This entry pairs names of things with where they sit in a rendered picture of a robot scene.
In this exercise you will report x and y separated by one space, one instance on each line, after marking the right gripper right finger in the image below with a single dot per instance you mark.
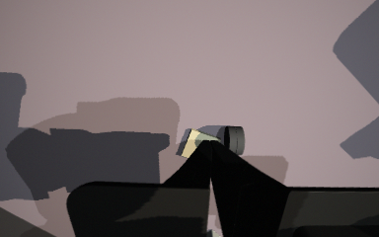
252 204

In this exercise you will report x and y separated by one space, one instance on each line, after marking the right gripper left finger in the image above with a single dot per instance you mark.
118 209

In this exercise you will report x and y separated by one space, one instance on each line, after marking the dark grey disc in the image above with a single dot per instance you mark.
240 140
230 138

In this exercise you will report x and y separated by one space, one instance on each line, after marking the cream square pad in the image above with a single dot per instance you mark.
194 139

